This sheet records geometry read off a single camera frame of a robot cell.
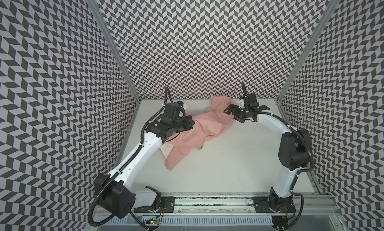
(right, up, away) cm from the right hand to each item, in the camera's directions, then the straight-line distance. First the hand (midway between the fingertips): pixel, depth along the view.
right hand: (231, 111), depth 93 cm
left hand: (-22, -5, -18) cm, 29 cm away
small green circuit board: (-40, -50, -26) cm, 69 cm away
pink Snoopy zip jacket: (-12, -6, -12) cm, 18 cm away
